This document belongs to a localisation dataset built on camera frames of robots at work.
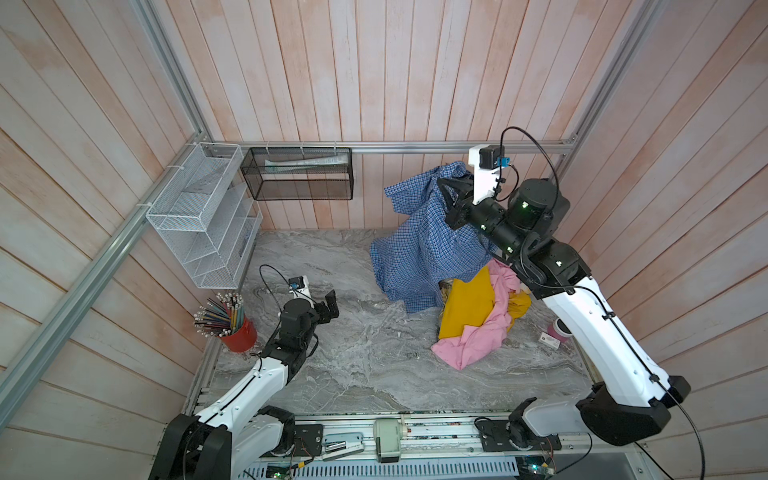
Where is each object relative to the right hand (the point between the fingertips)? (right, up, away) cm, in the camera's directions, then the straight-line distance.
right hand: (438, 180), depth 56 cm
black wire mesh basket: (-40, +15, +48) cm, 65 cm away
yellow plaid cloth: (+10, -24, +39) cm, 47 cm away
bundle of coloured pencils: (-57, -32, +28) cm, 71 cm away
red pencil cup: (-50, -38, +28) cm, 69 cm away
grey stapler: (-21, -61, +15) cm, 66 cm away
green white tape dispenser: (-9, -57, +14) cm, 59 cm away
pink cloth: (+13, -42, +29) cm, 52 cm away
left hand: (-28, -27, +29) cm, 48 cm away
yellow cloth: (+16, -29, +33) cm, 47 cm away
